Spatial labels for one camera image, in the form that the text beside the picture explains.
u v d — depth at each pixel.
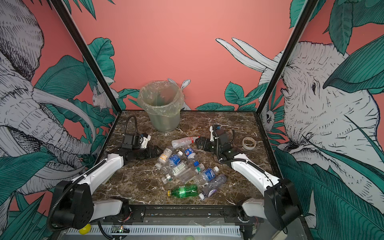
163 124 1.05
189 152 0.91
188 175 0.88
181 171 0.85
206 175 0.82
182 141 0.97
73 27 0.76
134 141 0.70
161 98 1.11
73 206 0.41
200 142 0.75
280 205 0.41
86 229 0.67
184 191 0.76
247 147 0.97
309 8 0.69
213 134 0.66
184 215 0.75
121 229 0.70
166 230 0.70
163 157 0.90
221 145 0.63
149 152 0.76
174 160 0.88
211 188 0.80
